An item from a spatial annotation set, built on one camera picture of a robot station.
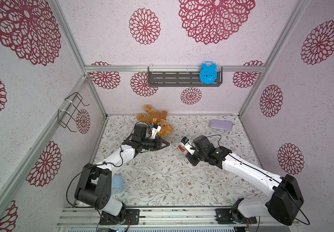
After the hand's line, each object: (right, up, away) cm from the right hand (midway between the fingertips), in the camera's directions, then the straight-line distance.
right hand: (186, 152), depth 82 cm
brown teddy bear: (-21, +22, +25) cm, 39 cm away
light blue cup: (-37, -16, -6) cm, 41 cm away
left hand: (-10, +4, -1) cm, 11 cm away
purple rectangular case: (+31, +17, +28) cm, 45 cm away
